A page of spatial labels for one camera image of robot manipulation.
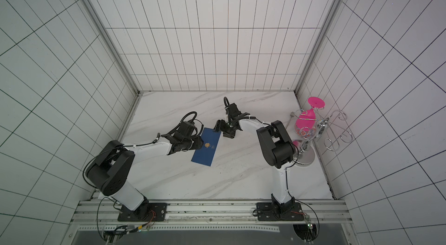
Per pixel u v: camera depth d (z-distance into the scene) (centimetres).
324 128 70
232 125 75
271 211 68
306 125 85
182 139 71
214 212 74
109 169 46
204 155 90
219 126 88
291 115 106
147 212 70
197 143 81
